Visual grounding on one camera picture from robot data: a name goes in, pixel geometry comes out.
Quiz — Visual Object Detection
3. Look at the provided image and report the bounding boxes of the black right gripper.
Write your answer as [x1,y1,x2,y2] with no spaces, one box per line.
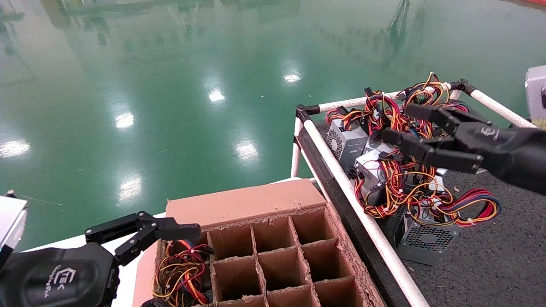
[380,103,546,195]

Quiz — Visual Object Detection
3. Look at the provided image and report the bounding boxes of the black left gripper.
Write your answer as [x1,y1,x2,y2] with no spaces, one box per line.
[0,211,201,307]

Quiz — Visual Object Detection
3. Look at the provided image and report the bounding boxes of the power supply with wires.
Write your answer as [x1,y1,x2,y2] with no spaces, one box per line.
[152,239,215,307]

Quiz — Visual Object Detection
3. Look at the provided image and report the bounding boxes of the brown cardboard divider box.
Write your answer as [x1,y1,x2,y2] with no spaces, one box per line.
[132,178,387,307]

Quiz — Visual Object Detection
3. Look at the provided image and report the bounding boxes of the grey power supply orange loop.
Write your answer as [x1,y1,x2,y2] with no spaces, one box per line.
[401,72,470,137]

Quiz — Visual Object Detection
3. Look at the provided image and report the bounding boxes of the grey power supply red loop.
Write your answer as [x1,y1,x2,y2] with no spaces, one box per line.
[362,87,404,156]

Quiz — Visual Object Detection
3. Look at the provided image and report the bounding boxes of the grey power supply slotted vent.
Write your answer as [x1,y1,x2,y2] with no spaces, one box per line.
[325,107,368,174]

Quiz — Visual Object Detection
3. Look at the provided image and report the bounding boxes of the grey power supply mesh grille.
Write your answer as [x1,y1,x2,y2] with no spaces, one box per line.
[393,187,502,266]

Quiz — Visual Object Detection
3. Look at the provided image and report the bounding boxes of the grey power supply tangled wires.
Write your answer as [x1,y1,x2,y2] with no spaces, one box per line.
[353,141,455,222]

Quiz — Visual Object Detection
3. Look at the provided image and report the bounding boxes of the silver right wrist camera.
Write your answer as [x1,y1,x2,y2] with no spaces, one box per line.
[525,65,546,121]

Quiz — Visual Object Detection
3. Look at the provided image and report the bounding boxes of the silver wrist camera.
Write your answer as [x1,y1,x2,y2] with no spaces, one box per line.
[525,65,546,121]
[0,191,29,261]

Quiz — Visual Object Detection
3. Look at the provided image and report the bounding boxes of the white pipe frame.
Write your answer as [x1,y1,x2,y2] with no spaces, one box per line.
[291,79,539,307]

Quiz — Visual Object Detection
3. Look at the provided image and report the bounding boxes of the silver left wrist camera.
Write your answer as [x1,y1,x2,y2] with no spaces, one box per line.
[0,191,29,261]

